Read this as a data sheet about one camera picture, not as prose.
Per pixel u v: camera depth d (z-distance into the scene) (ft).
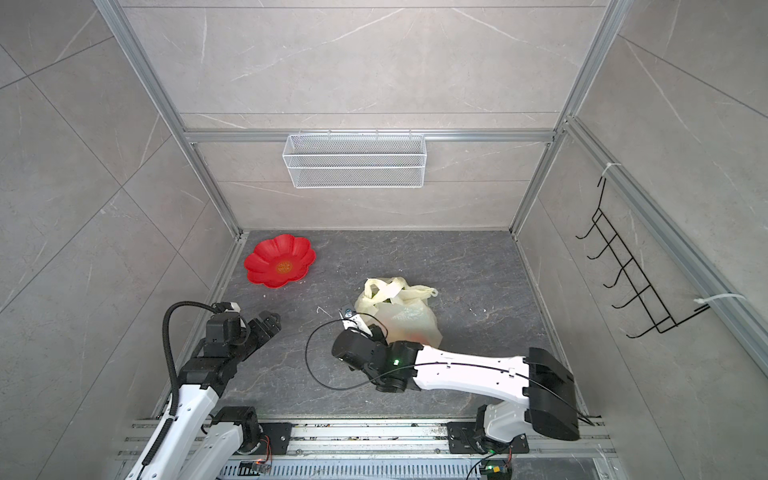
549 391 1.31
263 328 2.34
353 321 2.04
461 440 2.40
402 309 2.59
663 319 1.90
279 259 3.65
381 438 2.46
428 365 1.60
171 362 1.73
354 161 3.31
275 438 2.41
